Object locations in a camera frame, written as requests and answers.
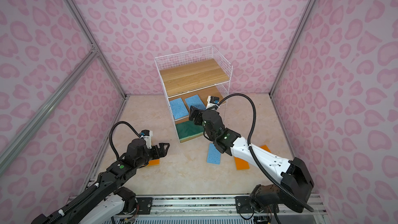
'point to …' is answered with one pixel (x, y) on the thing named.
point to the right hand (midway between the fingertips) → (197, 107)
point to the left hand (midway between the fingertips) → (164, 143)
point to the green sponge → (188, 128)
